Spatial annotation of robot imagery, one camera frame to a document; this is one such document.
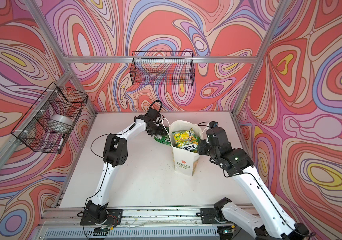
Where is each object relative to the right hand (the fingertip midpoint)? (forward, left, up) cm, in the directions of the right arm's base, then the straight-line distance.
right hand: (202, 146), depth 71 cm
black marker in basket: (+6, +70, +1) cm, 70 cm away
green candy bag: (+21, +20, -22) cm, 36 cm away
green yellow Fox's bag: (+8, +7, -5) cm, 11 cm away
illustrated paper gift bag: (-4, +8, -9) cm, 12 cm away
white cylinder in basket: (+10, +68, +9) cm, 69 cm away
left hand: (+27, +21, -22) cm, 40 cm away
